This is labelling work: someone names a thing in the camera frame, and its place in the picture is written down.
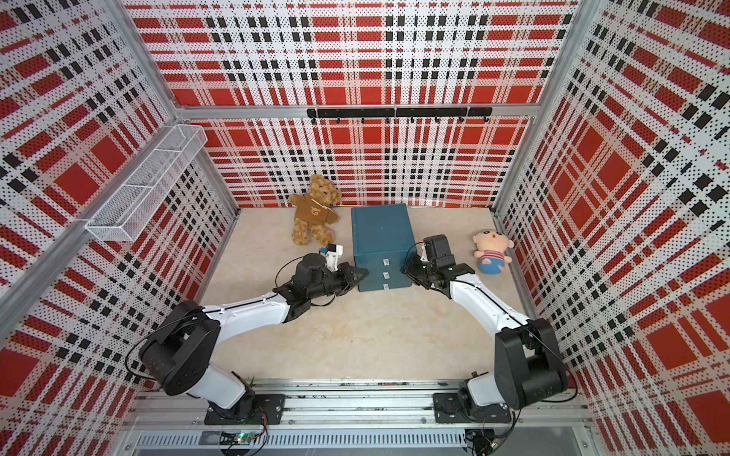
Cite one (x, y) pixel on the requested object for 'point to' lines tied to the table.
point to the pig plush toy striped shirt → (491, 246)
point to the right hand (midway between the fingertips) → (404, 267)
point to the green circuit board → (244, 438)
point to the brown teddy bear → (315, 212)
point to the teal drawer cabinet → (382, 241)
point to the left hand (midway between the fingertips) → (373, 271)
